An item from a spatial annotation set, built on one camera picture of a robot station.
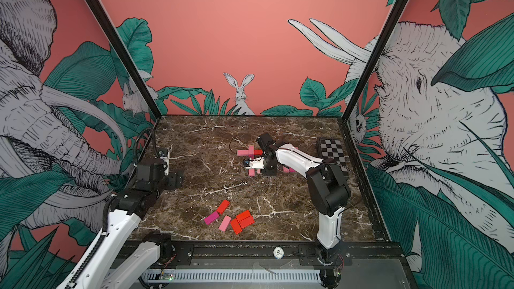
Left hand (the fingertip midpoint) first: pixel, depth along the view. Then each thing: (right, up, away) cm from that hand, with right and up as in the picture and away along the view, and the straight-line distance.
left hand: (169, 168), depth 78 cm
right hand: (+38, 0, +16) cm, 41 cm away
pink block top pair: (+31, +5, +26) cm, 41 cm away
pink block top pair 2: (+26, +4, +25) cm, 37 cm away
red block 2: (+20, -18, +8) cm, 28 cm away
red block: (+34, +4, +26) cm, 43 cm away
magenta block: (+48, -4, +18) cm, 52 cm away
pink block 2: (+22, -23, +3) cm, 32 cm away
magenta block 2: (+15, -22, +5) cm, 27 cm away
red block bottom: (+26, -25, +3) cm, 36 cm away
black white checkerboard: (+75, +6, +26) cm, 79 cm away
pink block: (+32, -5, +18) cm, 37 cm away
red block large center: (+30, -22, +4) cm, 37 cm away
